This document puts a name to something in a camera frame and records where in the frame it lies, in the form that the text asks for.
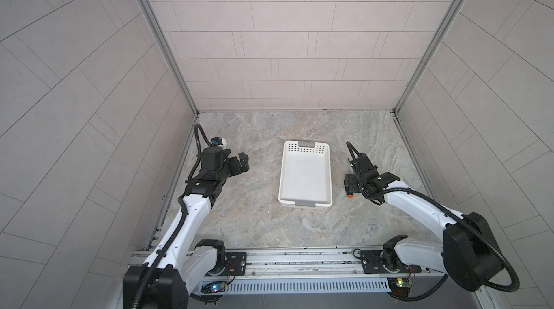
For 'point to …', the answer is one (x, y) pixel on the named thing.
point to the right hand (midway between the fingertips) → (353, 181)
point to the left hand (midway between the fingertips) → (242, 155)
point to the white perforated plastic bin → (306, 174)
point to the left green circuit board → (213, 286)
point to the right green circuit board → (399, 286)
